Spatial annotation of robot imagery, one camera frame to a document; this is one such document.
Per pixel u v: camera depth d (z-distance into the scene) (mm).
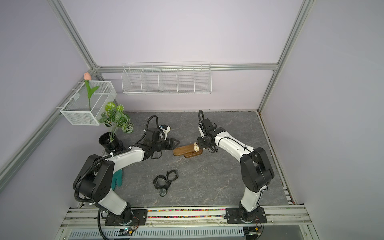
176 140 863
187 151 890
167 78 991
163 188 809
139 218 736
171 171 883
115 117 791
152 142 724
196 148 893
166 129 844
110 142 863
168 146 808
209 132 681
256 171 470
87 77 829
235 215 744
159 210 771
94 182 455
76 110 705
